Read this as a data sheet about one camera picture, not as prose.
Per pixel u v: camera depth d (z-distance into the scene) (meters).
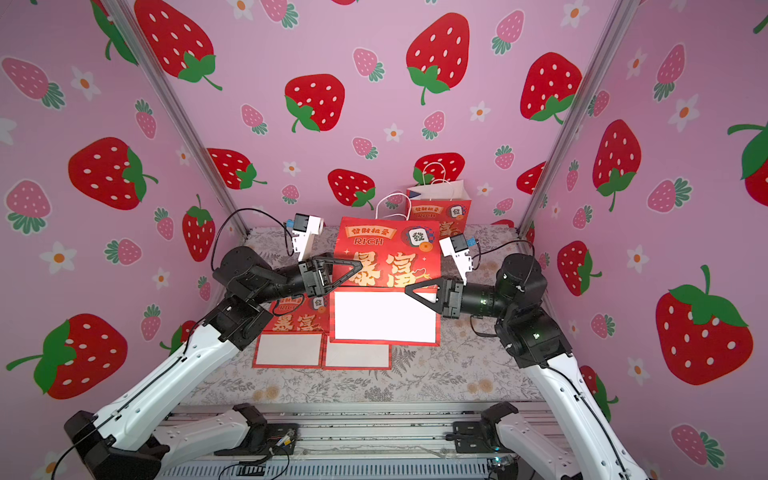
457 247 0.51
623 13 0.68
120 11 0.67
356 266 0.50
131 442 0.39
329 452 0.73
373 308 0.54
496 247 0.50
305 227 0.51
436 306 0.52
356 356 0.87
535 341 0.44
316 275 0.48
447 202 0.95
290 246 0.52
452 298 0.48
